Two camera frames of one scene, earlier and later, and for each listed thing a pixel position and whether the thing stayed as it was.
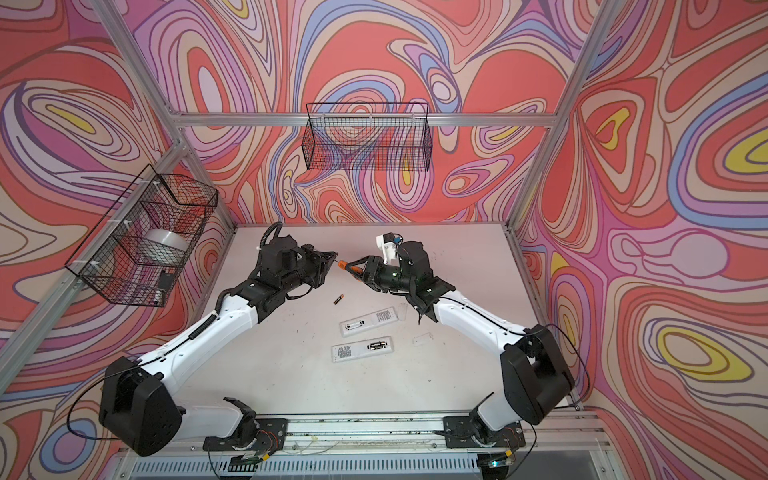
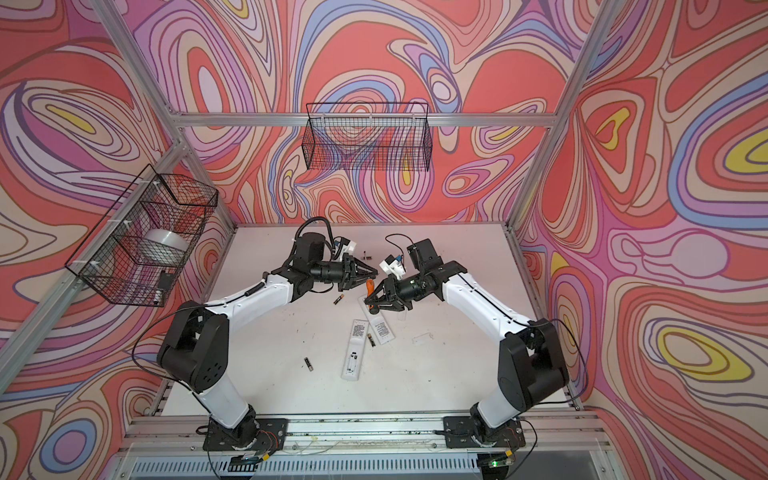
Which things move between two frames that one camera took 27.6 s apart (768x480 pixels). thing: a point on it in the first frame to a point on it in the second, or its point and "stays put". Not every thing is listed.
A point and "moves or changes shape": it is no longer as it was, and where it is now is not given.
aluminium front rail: (572, 431) stays put
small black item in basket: (166, 280) stays put
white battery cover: (422, 339) stays put
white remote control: (359, 349) moves or changes shape
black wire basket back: (374, 136) stays put
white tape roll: (170, 238) stays put
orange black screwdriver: (345, 266) moves or changes shape
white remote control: (368, 321) moves or changes shape
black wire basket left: (138, 252) stays put
